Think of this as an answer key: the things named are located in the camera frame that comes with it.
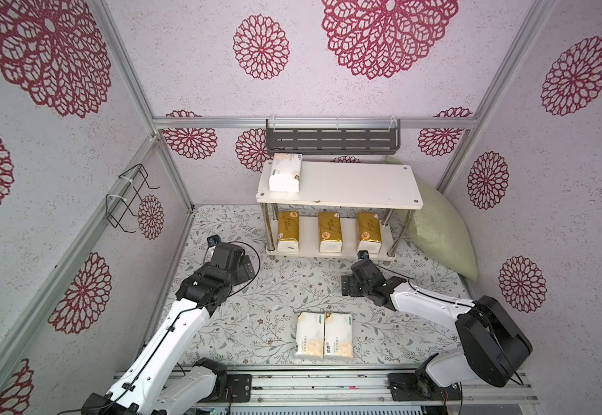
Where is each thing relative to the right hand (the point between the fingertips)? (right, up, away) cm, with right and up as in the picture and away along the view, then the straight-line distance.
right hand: (352, 279), depth 91 cm
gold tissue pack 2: (-8, +16, +3) cm, 18 cm away
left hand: (-38, +5, -13) cm, 41 cm away
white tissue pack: (-16, -15, -13) cm, 25 cm away
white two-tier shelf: (+10, +31, -10) cm, 34 cm away
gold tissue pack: (+6, +16, +3) cm, 18 cm away
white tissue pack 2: (-7, -15, -12) cm, 20 cm away
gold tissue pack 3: (-23, +17, +4) cm, 29 cm away
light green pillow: (+23, +18, -12) cm, 32 cm away
